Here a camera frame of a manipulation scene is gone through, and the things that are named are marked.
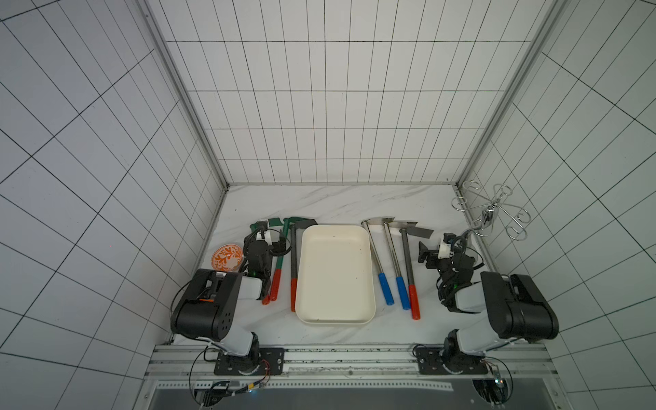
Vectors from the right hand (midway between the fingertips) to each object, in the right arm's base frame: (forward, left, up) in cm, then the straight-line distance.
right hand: (436, 239), depth 92 cm
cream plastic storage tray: (-16, +36, -6) cm, 40 cm away
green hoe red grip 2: (-13, +57, -5) cm, 59 cm away
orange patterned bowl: (-10, +77, -3) cm, 78 cm away
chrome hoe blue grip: (-19, +13, -6) cm, 24 cm away
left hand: (-2, +63, +1) cm, 63 cm away
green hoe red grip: (-6, +64, +11) cm, 66 cm away
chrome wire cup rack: (-1, -10, +20) cm, 23 cm away
